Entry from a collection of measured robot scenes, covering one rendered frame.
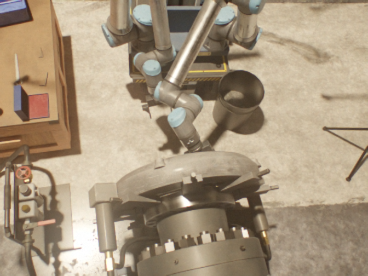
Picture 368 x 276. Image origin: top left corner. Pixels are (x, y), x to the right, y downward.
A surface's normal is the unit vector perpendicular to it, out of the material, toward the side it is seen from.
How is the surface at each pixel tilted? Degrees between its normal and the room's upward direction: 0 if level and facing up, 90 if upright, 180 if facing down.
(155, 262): 48
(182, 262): 23
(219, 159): 17
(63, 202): 0
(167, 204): 32
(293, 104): 0
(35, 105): 0
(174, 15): 90
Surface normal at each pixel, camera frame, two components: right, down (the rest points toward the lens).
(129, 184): -0.64, -0.22
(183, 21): 0.10, 0.90
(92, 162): 0.10, -0.43
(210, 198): 0.37, -0.45
